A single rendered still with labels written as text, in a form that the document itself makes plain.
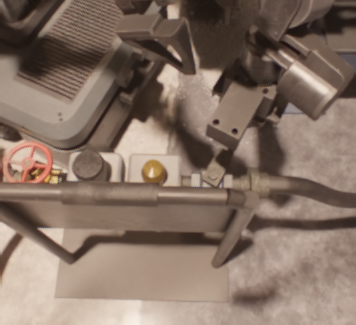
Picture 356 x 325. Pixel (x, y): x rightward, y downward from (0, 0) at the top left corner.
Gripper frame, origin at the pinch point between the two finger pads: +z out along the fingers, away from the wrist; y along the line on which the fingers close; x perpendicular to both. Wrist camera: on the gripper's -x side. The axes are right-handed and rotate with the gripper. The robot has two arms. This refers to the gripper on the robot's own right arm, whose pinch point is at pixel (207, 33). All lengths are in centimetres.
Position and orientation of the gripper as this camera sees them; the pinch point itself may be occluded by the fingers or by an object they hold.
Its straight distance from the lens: 44.3
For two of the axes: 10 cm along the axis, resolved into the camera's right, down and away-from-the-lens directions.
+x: -7.8, -1.4, 6.1
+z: 4.5, 5.5, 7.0
